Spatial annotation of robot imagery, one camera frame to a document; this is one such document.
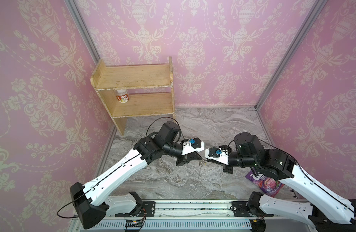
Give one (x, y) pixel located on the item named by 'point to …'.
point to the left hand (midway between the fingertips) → (200, 158)
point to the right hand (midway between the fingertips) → (208, 157)
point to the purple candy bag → (269, 186)
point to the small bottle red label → (122, 95)
